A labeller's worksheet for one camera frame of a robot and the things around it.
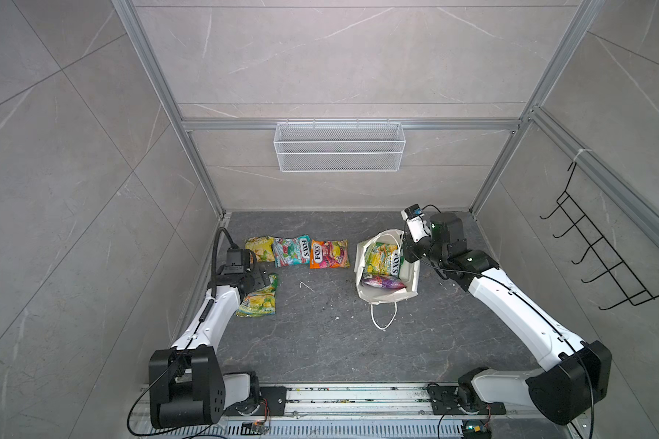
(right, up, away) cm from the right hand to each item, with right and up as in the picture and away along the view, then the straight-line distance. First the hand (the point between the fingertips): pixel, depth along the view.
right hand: (406, 234), depth 79 cm
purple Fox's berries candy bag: (-6, -15, +8) cm, 18 cm away
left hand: (-48, -13, +9) cm, 50 cm away
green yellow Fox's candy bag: (-46, -23, +11) cm, 53 cm away
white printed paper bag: (-7, -19, -3) cm, 21 cm away
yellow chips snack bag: (-48, -5, +22) cm, 53 cm away
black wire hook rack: (+45, -12, -20) cm, 51 cm away
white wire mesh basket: (-20, +33, +21) cm, 44 cm away
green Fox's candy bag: (-4, -9, +17) cm, 20 cm away
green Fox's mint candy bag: (-38, -6, +25) cm, 46 cm away
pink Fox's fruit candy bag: (-24, -8, +22) cm, 33 cm away
